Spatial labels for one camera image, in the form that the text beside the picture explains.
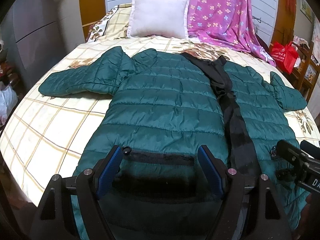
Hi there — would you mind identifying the wooden chair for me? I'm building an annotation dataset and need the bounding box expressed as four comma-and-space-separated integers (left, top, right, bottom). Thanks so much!
289, 42, 319, 102

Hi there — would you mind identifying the grey wardrobe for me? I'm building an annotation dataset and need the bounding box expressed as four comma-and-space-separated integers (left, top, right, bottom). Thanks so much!
1, 0, 85, 89

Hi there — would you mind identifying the white square pillow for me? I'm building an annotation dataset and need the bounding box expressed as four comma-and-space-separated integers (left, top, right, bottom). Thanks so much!
127, 0, 189, 39

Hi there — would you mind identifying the purple floral bed sheet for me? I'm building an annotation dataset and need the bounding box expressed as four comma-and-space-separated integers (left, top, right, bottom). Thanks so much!
187, 0, 276, 66

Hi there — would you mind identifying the red plastic bag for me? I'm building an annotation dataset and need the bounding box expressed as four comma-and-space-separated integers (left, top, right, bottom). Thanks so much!
271, 41, 298, 74

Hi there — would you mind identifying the white plastic bag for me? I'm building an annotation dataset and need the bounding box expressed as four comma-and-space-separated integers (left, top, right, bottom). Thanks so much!
0, 81, 18, 126

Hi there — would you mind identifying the dark green puffer jacket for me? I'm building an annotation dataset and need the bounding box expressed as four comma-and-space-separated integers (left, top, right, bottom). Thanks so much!
39, 47, 306, 239

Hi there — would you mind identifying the cream floral plaid bedspread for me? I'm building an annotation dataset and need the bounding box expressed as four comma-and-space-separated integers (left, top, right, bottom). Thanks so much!
0, 3, 320, 207

